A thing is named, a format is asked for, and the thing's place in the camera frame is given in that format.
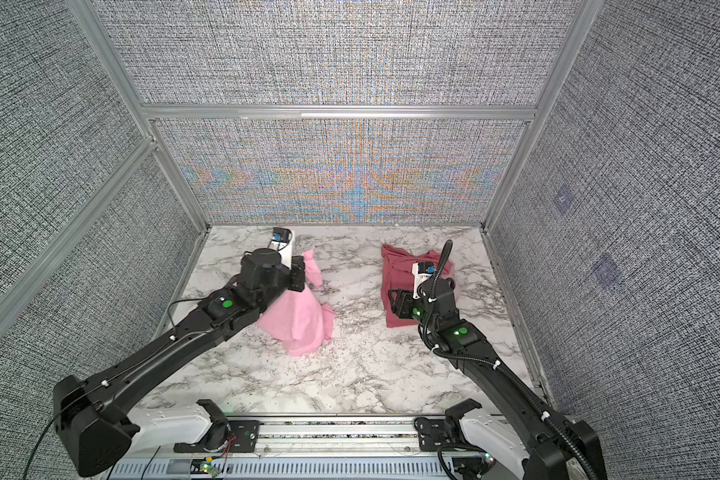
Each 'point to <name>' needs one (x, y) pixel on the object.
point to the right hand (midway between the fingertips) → (396, 290)
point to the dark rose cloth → (397, 274)
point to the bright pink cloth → (303, 318)
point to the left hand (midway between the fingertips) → (305, 259)
